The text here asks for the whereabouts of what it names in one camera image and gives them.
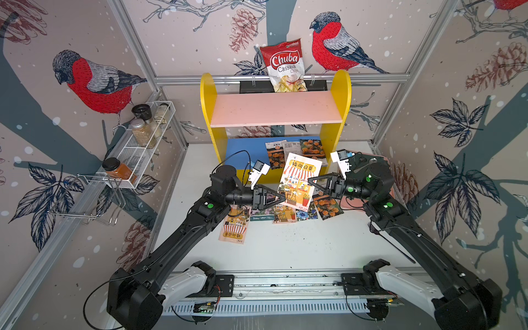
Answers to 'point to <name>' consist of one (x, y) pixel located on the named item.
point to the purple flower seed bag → (266, 214)
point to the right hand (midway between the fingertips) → (310, 182)
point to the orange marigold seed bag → (326, 207)
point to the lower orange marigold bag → (312, 148)
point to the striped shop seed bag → (283, 214)
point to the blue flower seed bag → (301, 215)
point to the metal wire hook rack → (92, 197)
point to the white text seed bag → (291, 147)
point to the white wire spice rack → (135, 150)
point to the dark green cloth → (359, 163)
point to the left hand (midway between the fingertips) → (284, 197)
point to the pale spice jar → (161, 113)
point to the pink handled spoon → (371, 161)
